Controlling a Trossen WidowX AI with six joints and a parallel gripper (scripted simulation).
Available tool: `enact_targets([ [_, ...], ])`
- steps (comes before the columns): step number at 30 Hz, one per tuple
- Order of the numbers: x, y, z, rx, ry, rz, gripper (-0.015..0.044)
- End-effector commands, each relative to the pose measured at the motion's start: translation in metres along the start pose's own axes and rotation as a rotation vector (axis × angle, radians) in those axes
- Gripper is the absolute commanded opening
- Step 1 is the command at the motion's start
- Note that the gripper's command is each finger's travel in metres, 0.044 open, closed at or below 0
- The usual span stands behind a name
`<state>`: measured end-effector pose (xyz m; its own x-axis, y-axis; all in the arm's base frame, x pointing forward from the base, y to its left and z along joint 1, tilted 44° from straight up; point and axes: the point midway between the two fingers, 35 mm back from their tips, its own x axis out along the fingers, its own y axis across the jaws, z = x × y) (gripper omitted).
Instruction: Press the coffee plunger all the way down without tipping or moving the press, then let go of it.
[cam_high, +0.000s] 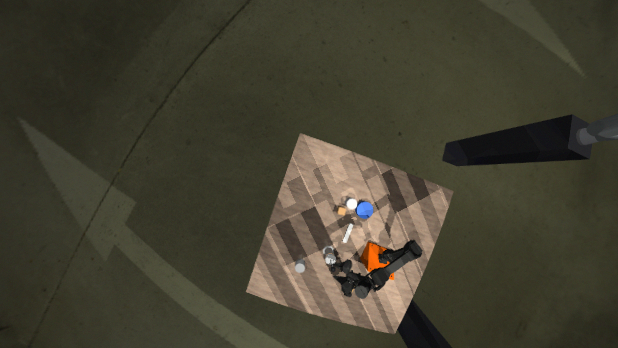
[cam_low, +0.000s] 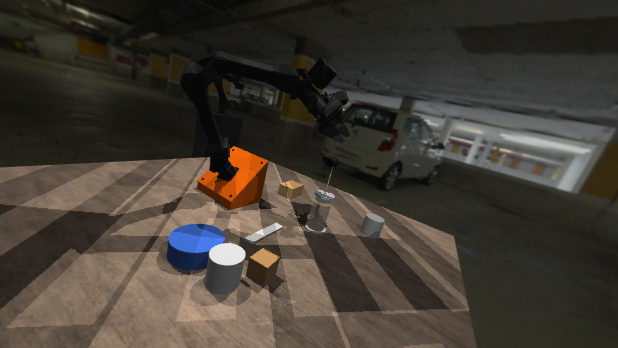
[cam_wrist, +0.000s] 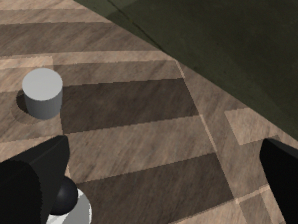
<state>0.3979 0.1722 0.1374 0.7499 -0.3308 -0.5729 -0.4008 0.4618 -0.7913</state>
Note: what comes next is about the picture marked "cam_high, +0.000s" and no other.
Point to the blue cylinder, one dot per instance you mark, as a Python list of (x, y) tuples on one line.
[(364, 209)]

